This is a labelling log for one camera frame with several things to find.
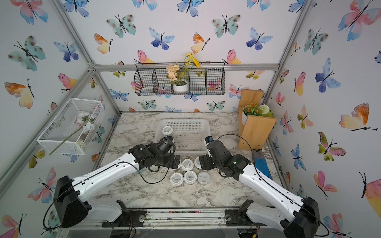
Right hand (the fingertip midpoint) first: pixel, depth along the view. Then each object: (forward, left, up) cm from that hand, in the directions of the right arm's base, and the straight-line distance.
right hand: (207, 156), depth 76 cm
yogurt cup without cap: (-7, +2, -13) cm, 15 cm away
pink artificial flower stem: (+10, +62, +13) cm, 64 cm away
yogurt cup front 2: (-7, +9, -12) cm, 16 cm away
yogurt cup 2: (0, +11, -11) cm, 15 cm away
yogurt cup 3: (+1, +5, -11) cm, 12 cm away
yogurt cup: (+23, +26, -10) cm, 36 cm away
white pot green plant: (+28, -27, +6) cm, 40 cm away
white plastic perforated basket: (+26, +13, -18) cm, 34 cm away
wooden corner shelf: (+16, -27, +2) cm, 32 cm away
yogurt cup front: (-9, +16, -11) cm, 21 cm away
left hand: (-1, +17, -3) cm, 17 cm away
